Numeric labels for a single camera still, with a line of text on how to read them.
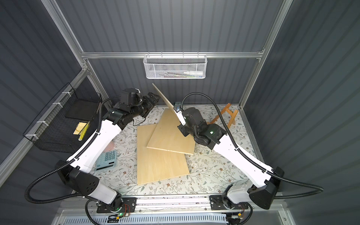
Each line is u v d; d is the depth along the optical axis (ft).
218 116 1.74
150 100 2.15
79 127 2.43
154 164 2.71
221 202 2.43
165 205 2.47
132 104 1.88
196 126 1.61
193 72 2.96
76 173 1.31
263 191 1.31
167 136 3.05
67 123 2.46
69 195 1.50
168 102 2.49
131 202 2.46
